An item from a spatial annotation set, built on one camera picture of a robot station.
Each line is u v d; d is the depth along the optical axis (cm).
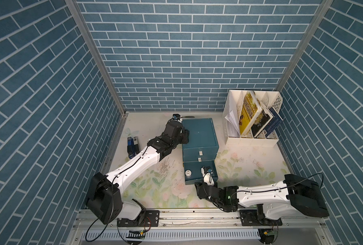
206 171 71
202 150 77
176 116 71
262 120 96
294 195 43
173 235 77
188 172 85
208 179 70
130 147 96
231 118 84
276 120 96
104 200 40
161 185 85
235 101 104
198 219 75
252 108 91
